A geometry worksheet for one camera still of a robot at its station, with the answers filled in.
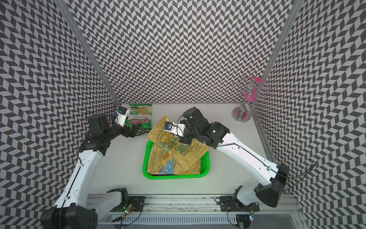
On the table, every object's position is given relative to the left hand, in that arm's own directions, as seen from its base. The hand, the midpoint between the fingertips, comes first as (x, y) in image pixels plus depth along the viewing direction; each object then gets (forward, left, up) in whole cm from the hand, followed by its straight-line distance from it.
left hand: (133, 122), depth 76 cm
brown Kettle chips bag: (-5, -11, -4) cm, 13 cm away
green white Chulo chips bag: (+25, +7, -22) cm, 34 cm away
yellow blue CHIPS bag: (-15, -13, -19) cm, 27 cm away
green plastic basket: (-20, -39, -17) cm, 47 cm away
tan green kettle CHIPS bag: (-14, -30, -11) cm, 35 cm away
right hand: (-8, -25, +3) cm, 27 cm away
